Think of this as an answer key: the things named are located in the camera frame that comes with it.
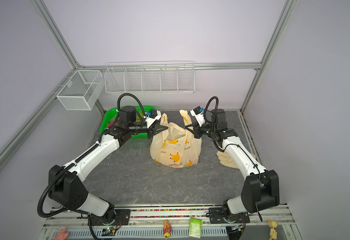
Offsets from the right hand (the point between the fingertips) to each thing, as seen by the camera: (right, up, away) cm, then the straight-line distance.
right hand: (187, 127), depth 79 cm
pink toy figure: (-58, -49, -11) cm, 76 cm away
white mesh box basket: (-69, +24, +19) cm, 75 cm away
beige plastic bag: (-6, -10, +2) cm, 12 cm away
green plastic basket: (-55, +8, +30) cm, 63 cm away
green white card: (+3, -47, -9) cm, 48 cm away
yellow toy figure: (+40, -45, -9) cm, 61 cm away
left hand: (-10, +1, -5) cm, 12 cm away
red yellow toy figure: (-10, -47, -11) cm, 49 cm away
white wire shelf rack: (-21, +33, +18) cm, 43 cm away
